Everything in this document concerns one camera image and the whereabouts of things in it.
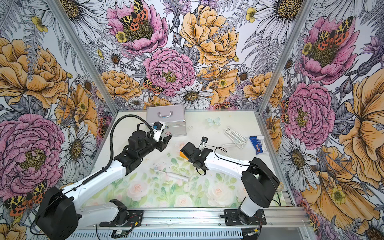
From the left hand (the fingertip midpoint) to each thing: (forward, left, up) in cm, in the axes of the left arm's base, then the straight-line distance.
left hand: (166, 136), depth 81 cm
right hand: (-7, -17, -14) cm, 23 cm away
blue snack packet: (+6, -57, -17) cm, 60 cm away
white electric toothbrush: (-14, -3, -20) cm, 24 cm away
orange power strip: (-13, -9, +3) cm, 17 cm away
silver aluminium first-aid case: (+20, -1, -6) cm, 21 cm away
